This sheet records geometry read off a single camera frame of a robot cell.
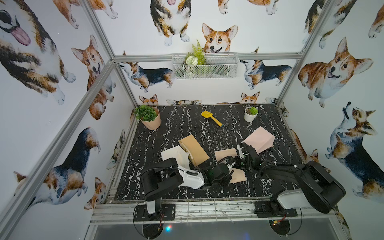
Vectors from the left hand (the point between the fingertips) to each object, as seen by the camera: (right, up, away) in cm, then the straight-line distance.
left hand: (232, 175), depth 84 cm
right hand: (0, +6, +5) cm, 8 cm away
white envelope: (-30, +9, +7) cm, 32 cm away
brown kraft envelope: (-21, +10, +11) cm, 26 cm away
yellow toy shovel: (-13, +35, +29) cm, 47 cm away
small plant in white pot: (+17, +36, +19) cm, 44 cm away
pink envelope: (+23, +18, +17) cm, 33 cm away
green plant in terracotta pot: (-50, +33, +10) cm, 61 cm away
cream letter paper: (+3, +1, -2) cm, 4 cm away
